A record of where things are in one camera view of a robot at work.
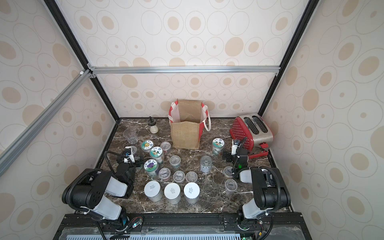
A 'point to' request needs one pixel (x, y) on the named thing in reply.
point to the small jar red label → (164, 174)
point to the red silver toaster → (253, 127)
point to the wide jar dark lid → (191, 191)
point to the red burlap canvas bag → (187, 118)
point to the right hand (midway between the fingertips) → (238, 149)
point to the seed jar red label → (227, 172)
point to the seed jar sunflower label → (146, 145)
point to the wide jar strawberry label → (217, 144)
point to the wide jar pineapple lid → (157, 153)
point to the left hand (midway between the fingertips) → (136, 148)
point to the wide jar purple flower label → (150, 166)
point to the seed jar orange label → (179, 177)
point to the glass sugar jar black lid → (153, 128)
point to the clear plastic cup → (131, 135)
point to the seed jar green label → (175, 160)
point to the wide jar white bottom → (172, 193)
